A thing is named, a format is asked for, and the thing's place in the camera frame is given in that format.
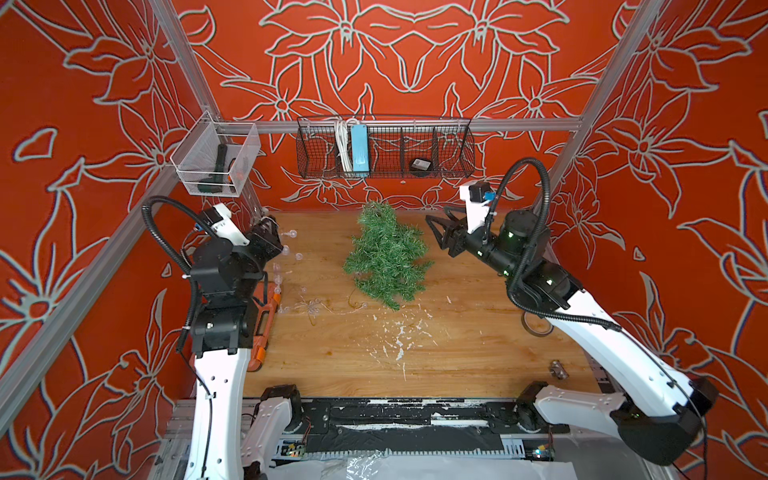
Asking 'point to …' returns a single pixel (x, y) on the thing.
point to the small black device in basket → (420, 164)
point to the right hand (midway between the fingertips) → (430, 212)
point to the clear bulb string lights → (300, 304)
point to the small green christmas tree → (387, 256)
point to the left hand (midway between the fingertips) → (275, 216)
